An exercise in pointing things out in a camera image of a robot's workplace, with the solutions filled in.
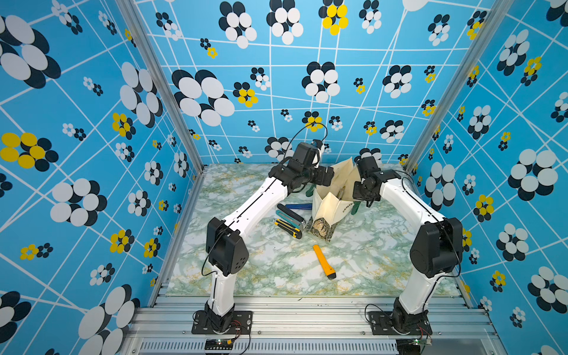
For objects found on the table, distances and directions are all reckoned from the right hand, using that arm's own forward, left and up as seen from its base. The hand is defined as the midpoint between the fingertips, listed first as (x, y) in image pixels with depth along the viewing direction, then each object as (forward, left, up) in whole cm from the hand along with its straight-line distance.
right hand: (364, 192), depth 92 cm
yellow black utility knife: (-11, +31, -12) cm, 35 cm away
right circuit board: (-51, -7, -13) cm, 53 cm away
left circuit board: (-51, +55, -16) cm, 77 cm away
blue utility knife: (+1, +27, -12) cm, 30 cm away
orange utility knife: (-26, +17, -13) cm, 34 cm away
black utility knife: (-1, +32, -13) cm, 34 cm away
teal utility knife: (-5, +32, -13) cm, 35 cm away
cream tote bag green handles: (-8, +15, +5) cm, 18 cm away
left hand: (0, +18, +14) cm, 23 cm away
